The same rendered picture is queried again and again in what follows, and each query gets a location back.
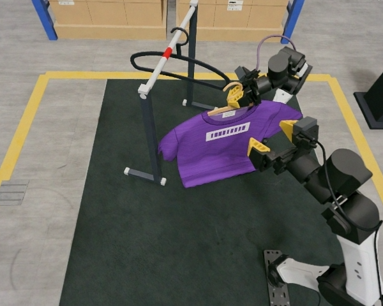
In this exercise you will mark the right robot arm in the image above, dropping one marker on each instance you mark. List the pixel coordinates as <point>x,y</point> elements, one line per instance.
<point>281,71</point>

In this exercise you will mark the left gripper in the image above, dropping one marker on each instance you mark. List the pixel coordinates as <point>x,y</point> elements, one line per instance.
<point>263,158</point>

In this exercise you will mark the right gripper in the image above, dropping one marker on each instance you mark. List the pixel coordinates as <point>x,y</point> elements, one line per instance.
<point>249,93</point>

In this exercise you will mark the black clothes hanger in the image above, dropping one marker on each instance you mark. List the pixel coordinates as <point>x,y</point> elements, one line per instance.
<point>181,57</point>

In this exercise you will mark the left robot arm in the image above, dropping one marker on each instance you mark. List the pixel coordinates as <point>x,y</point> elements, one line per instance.
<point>357,277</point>

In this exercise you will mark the purple t-shirt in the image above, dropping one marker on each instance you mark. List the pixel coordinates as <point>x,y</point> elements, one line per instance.
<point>215,147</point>

